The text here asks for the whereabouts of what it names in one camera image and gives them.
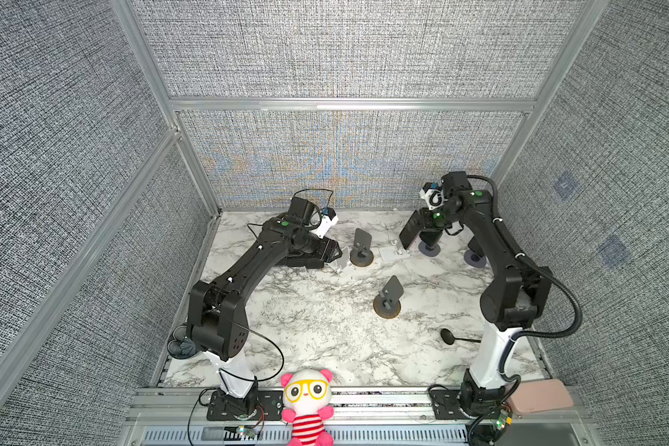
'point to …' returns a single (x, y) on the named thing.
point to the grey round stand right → (431, 253)
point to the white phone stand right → (390, 254)
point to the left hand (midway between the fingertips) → (332, 250)
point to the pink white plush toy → (307, 394)
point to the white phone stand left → (342, 263)
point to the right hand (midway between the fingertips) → (420, 222)
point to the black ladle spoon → (448, 337)
